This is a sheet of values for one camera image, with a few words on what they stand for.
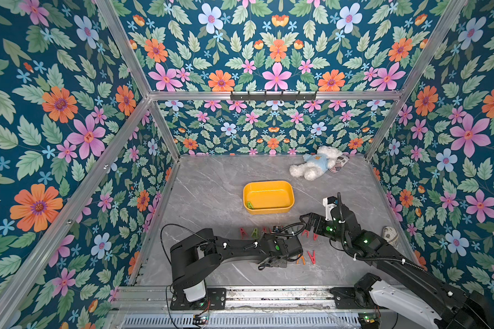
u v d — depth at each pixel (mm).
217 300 734
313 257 833
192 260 452
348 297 724
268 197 1041
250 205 975
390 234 862
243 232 904
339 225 586
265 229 907
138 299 752
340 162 1130
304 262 815
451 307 407
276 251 581
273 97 946
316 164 1059
